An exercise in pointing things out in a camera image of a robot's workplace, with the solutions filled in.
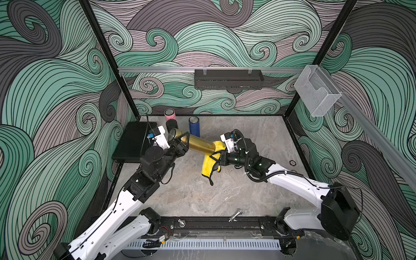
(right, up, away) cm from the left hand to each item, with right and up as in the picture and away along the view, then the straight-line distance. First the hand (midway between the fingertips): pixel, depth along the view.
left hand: (185, 133), depth 64 cm
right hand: (+9, -11, +9) cm, 17 cm away
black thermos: (-11, +5, +23) cm, 26 cm away
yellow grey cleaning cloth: (+11, -13, +8) cm, 19 cm away
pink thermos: (-13, +11, +28) cm, 33 cm away
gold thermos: (+4, -5, +6) cm, 9 cm away
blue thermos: (+2, +4, +27) cm, 27 cm away
